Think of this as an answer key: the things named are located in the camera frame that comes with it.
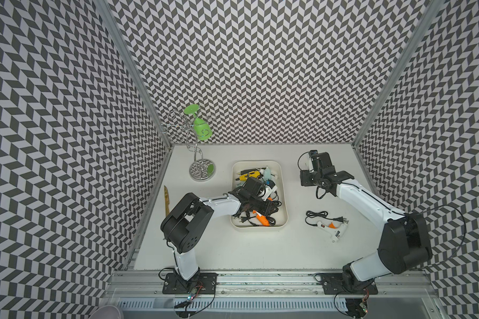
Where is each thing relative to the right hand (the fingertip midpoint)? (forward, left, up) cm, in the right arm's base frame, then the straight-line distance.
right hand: (308, 177), depth 89 cm
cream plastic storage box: (-4, +15, -4) cm, 16 cm away
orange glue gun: (-15, +21, -10) cm, 28 cm away
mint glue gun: (+6, +18, -6) cm, 20 cm away
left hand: (-12, +16, -8) cm, 21 cm away
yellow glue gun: (+8, +24, -7) cm, 26 cm away
